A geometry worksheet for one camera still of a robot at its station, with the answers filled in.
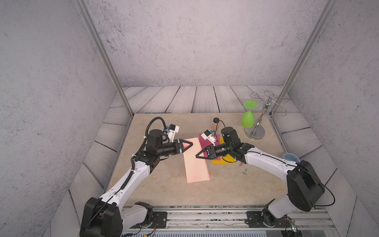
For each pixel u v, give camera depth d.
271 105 0.89
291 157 0.89
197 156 0.72
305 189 0.43
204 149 0.72
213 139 0.74
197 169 0.72
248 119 0.94
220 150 0.69
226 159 0.70
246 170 0.91
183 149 0.69
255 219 0.73
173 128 0.71
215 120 1.04
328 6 0.70
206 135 0.74
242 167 0.91
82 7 0.70
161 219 0.73
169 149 0.67
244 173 0.89
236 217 0.74
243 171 0.90
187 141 0.74
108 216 0.39
